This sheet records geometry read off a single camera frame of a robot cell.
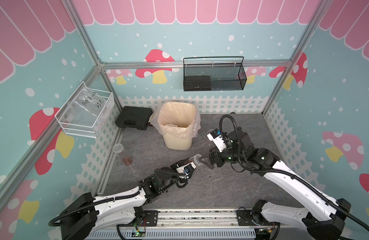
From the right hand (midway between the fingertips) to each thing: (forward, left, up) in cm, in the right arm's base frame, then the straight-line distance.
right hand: (204, 155), depth 68 cm
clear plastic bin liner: (+16, +15, -2) cm, 22 cm away
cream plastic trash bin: (+36, +13, -9) cm, 39 cm away
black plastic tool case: (+45, +48, -20) cm, 69 cm away
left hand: (+1, +7, -11) cm, 13 cm away
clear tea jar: (+10, +46, -22) cm, 52 cm away
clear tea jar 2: (-1, +4, -2) cm, 5 cm away
